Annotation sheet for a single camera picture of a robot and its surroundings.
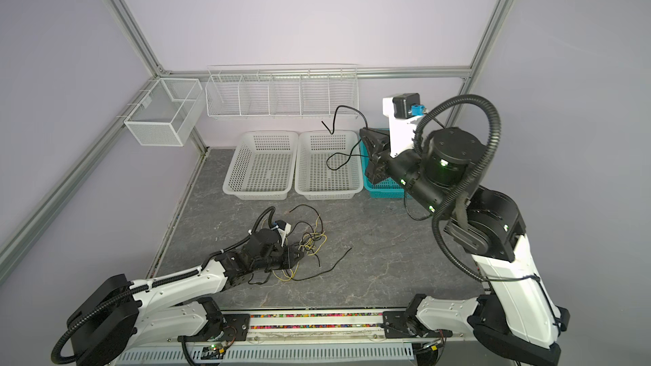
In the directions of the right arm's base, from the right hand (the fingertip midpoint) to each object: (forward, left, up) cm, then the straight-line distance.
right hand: (364, 134), depth 47 cm
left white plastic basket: (+40, +40, -55) cm, 79 cm away
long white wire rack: (+53, +27, -24) cm, 64 cm away
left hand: (-5, +17, -49) cm, 52 cm away
